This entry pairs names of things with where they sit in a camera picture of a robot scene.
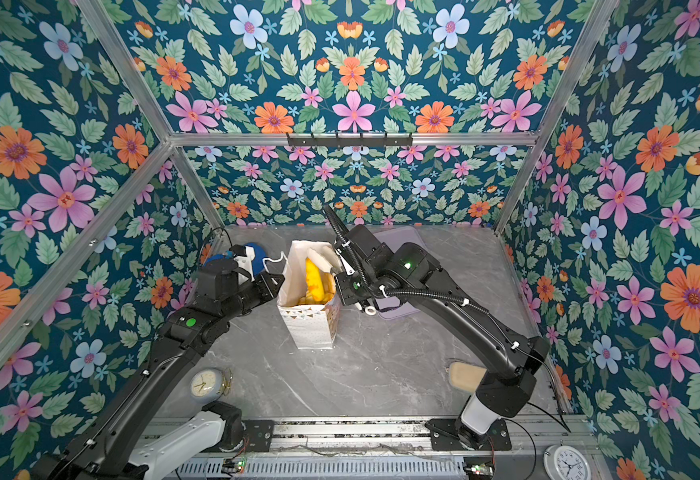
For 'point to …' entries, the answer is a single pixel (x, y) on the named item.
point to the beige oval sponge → (466, 377)
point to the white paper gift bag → (311, 326)
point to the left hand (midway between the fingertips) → (287, 271)
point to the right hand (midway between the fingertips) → (342, 285)
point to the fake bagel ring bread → (329, 288)
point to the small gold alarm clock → (208, 384)
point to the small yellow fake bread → (314, 280)
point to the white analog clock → (561, 462)
